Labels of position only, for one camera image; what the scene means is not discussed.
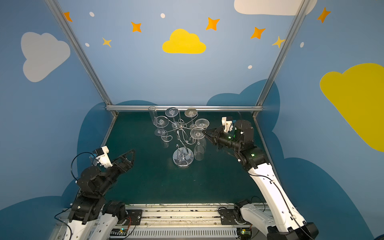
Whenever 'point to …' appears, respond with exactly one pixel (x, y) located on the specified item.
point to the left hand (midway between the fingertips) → (129, 152)
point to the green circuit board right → (244, 233)
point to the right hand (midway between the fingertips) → (203, 129)
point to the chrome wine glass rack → (188, 131)
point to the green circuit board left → (119, 232)
